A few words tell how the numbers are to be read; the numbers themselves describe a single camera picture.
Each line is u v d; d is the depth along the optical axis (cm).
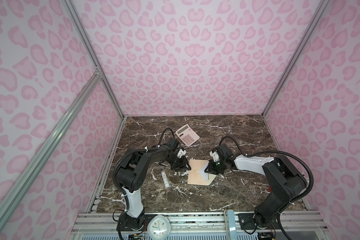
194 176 88
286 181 46
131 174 50
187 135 106
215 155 87
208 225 73
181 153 90
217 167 80
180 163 82
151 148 58
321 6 69
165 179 86
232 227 69
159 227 69
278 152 49
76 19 72
